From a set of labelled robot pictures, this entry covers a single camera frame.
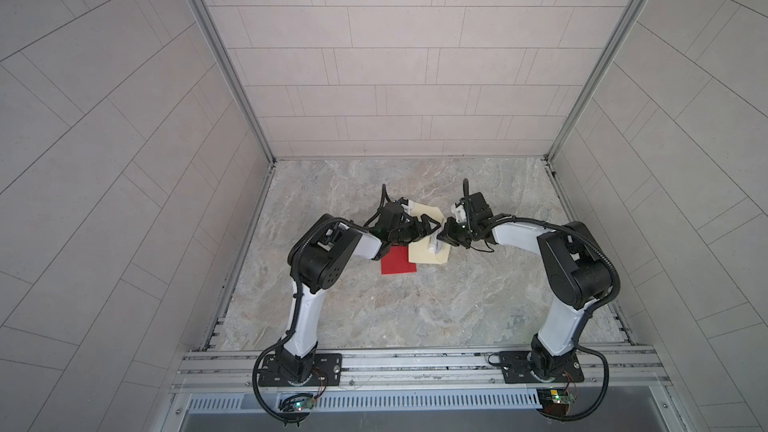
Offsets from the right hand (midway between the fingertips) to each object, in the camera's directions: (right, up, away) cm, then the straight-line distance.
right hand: (434, 236), depth 93 cm
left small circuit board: (-33, -31, -29) cm, 54 cm away
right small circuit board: (+25, -33, -26) cm, 49 cm away
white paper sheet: (0, -2, -2) cm, 3 cm away
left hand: (+2, +3, 0) cm, 3 cm away
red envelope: (-12, -7, -5) cm, 14 cm away
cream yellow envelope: (-1, +7, +9) cm, 11 cm away
